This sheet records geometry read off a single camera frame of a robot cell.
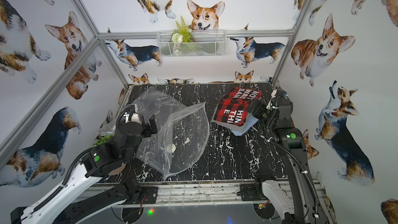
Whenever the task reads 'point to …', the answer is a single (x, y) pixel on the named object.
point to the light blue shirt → (251, 121)
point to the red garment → (232, 107)
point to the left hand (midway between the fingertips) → (145, 115)
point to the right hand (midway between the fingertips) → (256, 102)
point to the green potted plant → (103, 140)
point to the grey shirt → (232, 126)
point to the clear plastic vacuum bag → (182, 134)
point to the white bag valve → (171, 148)
